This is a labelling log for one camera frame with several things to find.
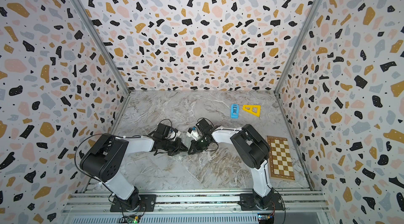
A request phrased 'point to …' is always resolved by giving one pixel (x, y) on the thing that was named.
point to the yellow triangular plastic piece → (253, 109)
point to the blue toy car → (234, 111)
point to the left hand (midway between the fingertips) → (189, 149)
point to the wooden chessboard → (280, 165)
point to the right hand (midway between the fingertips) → (189, 154)
